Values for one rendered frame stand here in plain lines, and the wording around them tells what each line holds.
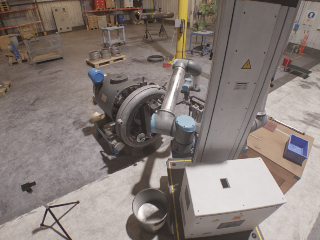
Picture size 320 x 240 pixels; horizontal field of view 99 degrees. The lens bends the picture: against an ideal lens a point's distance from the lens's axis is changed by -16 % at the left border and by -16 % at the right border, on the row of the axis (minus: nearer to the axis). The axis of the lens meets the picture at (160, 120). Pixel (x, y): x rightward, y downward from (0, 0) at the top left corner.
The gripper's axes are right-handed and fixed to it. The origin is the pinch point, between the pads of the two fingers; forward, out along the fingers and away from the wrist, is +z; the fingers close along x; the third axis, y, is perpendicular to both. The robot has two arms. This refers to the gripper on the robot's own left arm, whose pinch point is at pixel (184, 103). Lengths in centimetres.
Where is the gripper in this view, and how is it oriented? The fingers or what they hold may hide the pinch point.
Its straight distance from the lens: 234.2
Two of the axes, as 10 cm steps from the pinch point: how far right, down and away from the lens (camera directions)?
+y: 9.8, -1.3, 1.7
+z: 0.0, 7.9, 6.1
